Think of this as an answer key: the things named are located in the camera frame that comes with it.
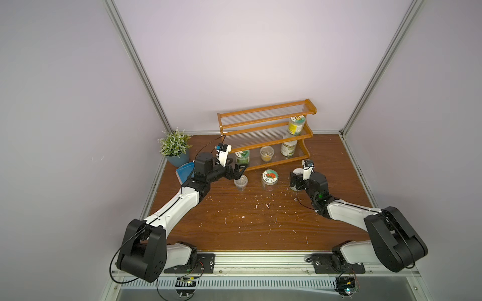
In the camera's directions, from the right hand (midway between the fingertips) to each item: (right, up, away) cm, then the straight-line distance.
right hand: (302, 168), depth 89 cm
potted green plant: (-64, +11, +5) cm, 65 cm away
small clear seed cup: (-30, -8, +2) cm, 31 cm away
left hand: (-29, +4, -9) cm, 31 cm away
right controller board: (+11, -42, -20) cm, 48 cm away
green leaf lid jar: (-29, +5, +8) cm, 31 cm away
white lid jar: (-2, -1, 0) cm, 2 cm away
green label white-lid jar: (-4, +9, +12) cm, 15 cm away
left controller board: (-51, -45, -17) cm, 70 cm away
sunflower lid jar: (-1, +22, +6) cm, 23 cm away
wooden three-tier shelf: (-13, +17, +7) cm, 23 cm away
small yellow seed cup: (-16, +7, +12) cm, 21 cm away
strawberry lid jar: (-16, -5, 0) cm, 17 cm away
